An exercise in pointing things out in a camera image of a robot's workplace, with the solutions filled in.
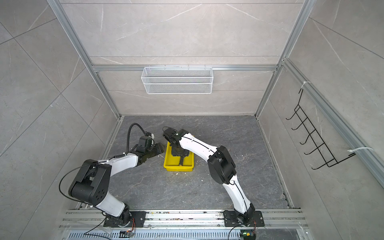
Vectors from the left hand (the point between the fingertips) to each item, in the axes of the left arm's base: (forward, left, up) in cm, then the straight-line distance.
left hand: (162, 144), depth 95 cm
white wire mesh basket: (+36, -9, +23) cm, 44 cm away
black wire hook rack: (-28, -74, +27) cm, 83 cm away
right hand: (-6, -11, -1) cm, 13 cm away
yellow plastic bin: (-12, -6, -4) cm, 14 cm away
